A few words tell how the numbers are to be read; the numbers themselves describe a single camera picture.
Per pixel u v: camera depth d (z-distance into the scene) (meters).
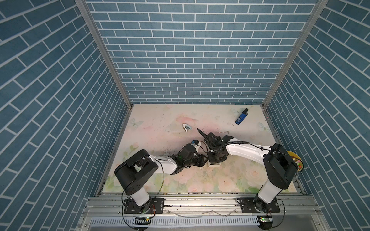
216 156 0.75
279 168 0.46
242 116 1.11
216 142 0.69
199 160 0.77
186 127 1.05
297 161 0.77
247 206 0.74
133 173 0.46
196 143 0.81
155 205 0.74
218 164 0.85
